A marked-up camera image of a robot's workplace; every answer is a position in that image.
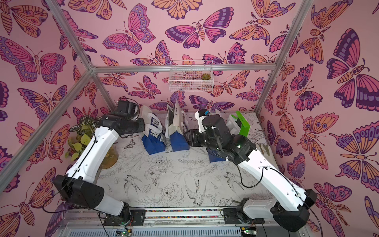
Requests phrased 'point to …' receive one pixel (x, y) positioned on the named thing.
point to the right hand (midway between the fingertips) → (187, 133)
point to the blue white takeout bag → (213, 157)
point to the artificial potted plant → (82, 133)
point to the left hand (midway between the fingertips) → (144, 124)
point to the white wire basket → (191, 75)
